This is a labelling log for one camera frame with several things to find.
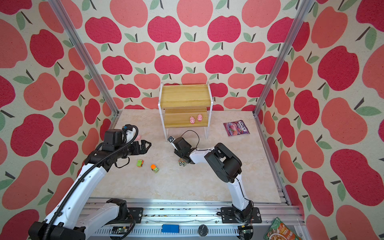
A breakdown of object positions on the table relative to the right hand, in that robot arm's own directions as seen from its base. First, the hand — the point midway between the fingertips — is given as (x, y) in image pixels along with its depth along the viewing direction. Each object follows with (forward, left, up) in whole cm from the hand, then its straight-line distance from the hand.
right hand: (184, 143), depth 100 cm
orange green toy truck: (-20, +15, 0) cm, 25 cm away
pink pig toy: (+10, -10, +16) cm, 21 cm away
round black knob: (-48, -16, +7) cm, 51 cm away
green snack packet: (-43, -51, -1) cm, 67 cm away
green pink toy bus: (-14, -1, 0) cm, 14 cm away
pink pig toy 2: (+8, -5, +15) cm, 18 cm away
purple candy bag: (+17, -36, 0) cm, 40 cm away
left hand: (-15, +17, +19) cm, 30 cm away
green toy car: (-17, +25, 0) cm, 30 cm away
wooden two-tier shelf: (+5, -2, +30) cm, 31 cm away
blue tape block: (-48, 0, -1) cm, 48 cm away
